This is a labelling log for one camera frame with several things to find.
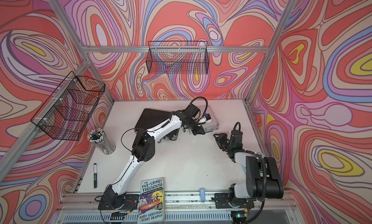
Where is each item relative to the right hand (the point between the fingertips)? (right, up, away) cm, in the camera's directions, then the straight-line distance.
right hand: (214, 138), depth 92 cm
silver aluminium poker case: (-2, +8, +3) cm, 9 cm away
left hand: (-6, +5, +1) cm, 7 cm away
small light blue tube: (-10, -26, -18) cm, 33 cm away
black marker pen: (-71, -20, -10) cm, 74 cm away
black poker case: (-46, +13, +17) cm, 51 cm away
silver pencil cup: (-68, +3, -12) cm, 69 cm away
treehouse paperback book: (-35, -30, -21) cm, 51 cm away
